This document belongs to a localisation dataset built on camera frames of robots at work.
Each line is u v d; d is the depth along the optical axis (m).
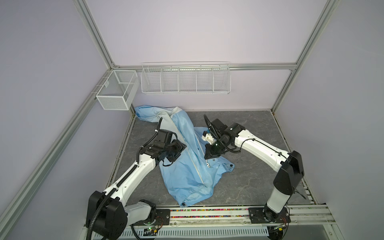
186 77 0.99
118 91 1.02
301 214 0.76
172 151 0.69
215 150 0.69
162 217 0.74
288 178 0.44
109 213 0.39
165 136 0.62
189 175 0.82
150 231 0.72
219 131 0.63
